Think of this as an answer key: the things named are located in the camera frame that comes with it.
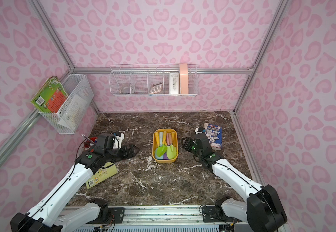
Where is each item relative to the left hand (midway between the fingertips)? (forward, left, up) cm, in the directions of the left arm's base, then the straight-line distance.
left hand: (134, 149), depth 78 cm
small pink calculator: (+39, -10, +10) cm, 42 cm away
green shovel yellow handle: (+7, -20, -14) cm, 25 cm away
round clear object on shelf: (+40, +11, +8) cm, 42 cm away
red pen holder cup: (+8, +32, -7) cm, 34 cm away
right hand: (+7, -26, -1) cm, 27 cm away
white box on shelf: (+40, -22, +14) cm, 48 cm away
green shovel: (+8, -14, -13) cm, 20 cm away
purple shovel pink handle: (+3, -16, -14) cm, 21 cm away
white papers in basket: (+19, +36, +9) cm, 42 cm away
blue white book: (+22, -50, -16) cm, 57 cm away
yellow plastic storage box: (+10, -8, -13) cm, 18 cm away
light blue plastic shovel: (+13, -13, -13) cm, 22 cm away
